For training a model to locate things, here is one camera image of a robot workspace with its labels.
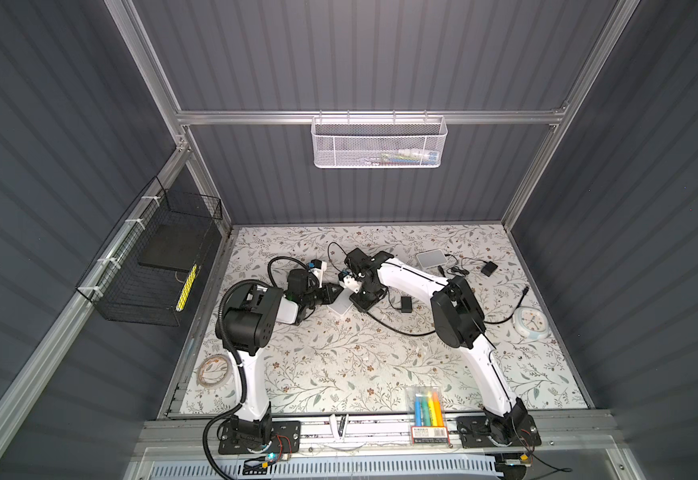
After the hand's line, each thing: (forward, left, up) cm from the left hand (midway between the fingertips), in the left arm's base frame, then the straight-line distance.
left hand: (343, 291), depth 100 cm
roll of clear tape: (-24, +38, -1) cm, 45 cm away
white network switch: (+12, -32, +1) cm, 35 cm away
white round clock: (-16, -57, +2) cm, 60 cm away
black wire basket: (-9, +48, +26) cm, 55 cm away
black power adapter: (+6, -53, +1) cm, 53 cm away
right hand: (-6, -6, -1) cm, 9 cm away
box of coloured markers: (-40, -20, 0) cm, 45 cm away
